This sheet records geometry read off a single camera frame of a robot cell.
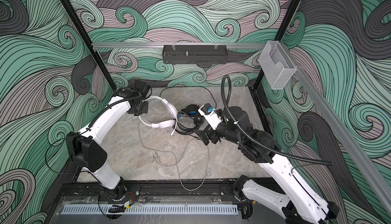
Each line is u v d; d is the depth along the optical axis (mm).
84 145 423
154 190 747
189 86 1239
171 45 926
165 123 783
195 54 962
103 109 1093
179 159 850
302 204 363
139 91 646
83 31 875
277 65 797
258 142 387
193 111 979
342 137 511
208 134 511
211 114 490
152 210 729
